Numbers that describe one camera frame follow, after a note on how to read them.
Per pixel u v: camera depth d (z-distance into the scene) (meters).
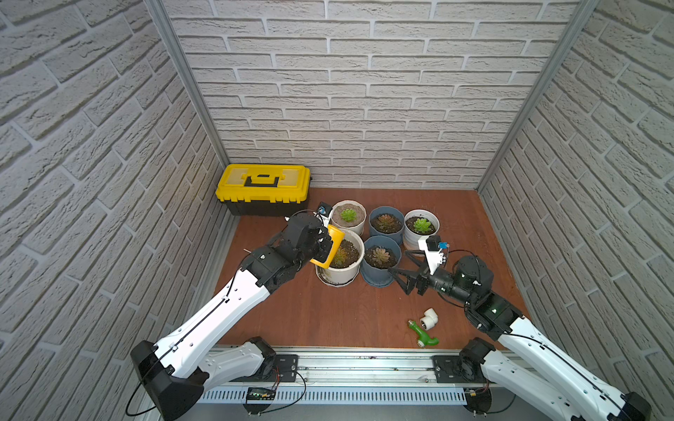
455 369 0.73
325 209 0.60
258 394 0.72
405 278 0.61
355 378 0.73
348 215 0.95
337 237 0.75
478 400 0.70
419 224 0.95
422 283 0.61
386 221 0.97
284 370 0.75
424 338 0.78
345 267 0.80
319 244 0.62
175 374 0.37
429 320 0.81
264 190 0.97
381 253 0.88
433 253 0.59
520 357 0.50
